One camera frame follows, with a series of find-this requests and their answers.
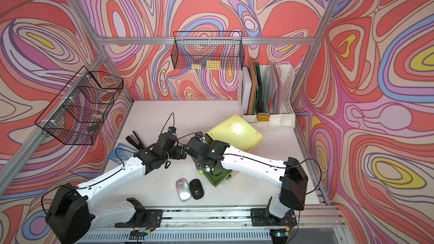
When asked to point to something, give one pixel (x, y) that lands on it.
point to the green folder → (258, 106)
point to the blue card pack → (121, 153)
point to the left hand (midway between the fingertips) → (181, 147)
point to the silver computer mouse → (183, 189)
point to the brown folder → (255, 87)
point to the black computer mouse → (196, 189)
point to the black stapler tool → (135, 140)
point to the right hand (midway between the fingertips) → (205, 163)
